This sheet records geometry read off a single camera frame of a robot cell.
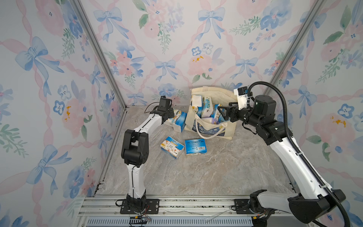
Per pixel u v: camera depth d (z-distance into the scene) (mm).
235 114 585
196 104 879
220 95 952
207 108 879
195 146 894
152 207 735
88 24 748
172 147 884
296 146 431
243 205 744
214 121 840
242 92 558
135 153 546
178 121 1001
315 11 703
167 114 858
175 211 732
